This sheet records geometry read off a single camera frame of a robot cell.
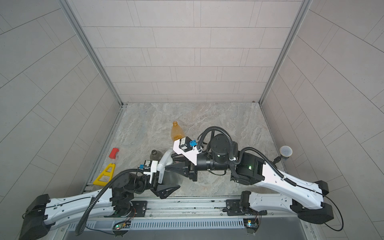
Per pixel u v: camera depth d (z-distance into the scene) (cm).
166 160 42
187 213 71
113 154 87
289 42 83
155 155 76
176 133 96
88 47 85
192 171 41
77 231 33
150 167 49
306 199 38
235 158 35
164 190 51
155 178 53
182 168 41
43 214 43
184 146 37
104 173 81
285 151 63
